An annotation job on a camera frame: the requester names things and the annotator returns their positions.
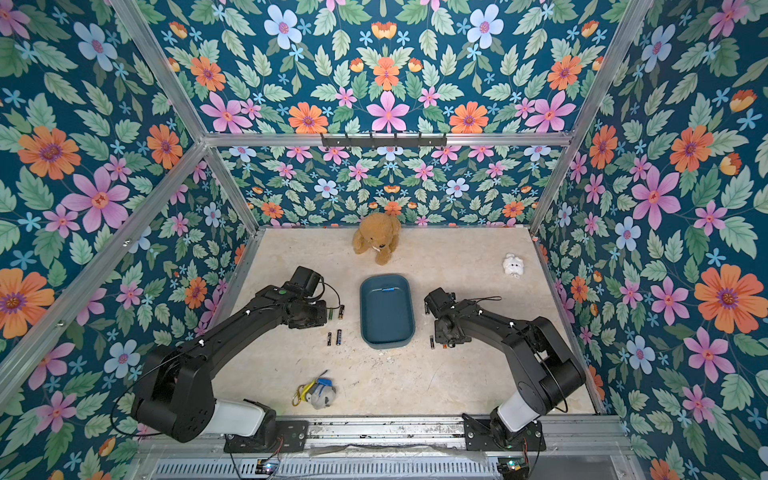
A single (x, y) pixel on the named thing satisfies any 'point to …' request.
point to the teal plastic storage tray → (386, 317)
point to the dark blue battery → (339, 337)
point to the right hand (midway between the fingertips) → (451, 334)
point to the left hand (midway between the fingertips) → (327, 316)
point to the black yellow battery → (432, 342)
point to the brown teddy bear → (378, 232)
